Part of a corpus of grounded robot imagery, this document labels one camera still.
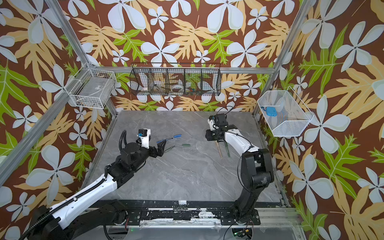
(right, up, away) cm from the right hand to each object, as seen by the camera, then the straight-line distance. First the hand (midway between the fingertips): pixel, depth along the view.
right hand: (208, 134), depth 94 cm
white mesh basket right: (+44, +11, -15) cm, 48 cm away
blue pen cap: (-21, -1, +14) cm, 25 cm away
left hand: (-28, -1, -18) cm, 33 cm away
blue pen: (-32, -5, +9) cm, 33 cm away
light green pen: (+14, -10, +6) cm, 18 cm away
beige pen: (+8, -10, +5) cm, 14 cm away
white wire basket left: (-69, +27, -10) cm, 75 cm away
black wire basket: (-20, +37, +4) cm, 42 cm away
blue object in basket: (+37, +14, -8) cm, 40 cm away
